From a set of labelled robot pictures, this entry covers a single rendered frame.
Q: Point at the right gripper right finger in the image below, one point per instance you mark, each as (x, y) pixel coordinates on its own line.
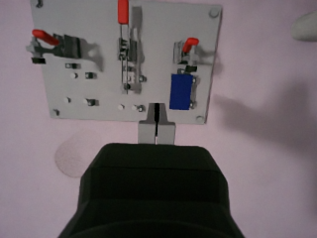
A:
(165, 129)

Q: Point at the toggle clamp with red handle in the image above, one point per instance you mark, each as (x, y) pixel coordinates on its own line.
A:
(68, 46)

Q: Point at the light grey fixture plate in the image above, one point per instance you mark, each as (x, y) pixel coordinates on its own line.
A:
(155, 26)

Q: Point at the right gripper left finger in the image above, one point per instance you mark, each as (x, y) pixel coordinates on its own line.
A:
(147, 129)

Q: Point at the dark blue rectangular plate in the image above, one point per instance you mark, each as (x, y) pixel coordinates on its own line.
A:
(180, 91)

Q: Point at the white bottle with black cap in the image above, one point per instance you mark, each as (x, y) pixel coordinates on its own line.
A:
(304, 28)

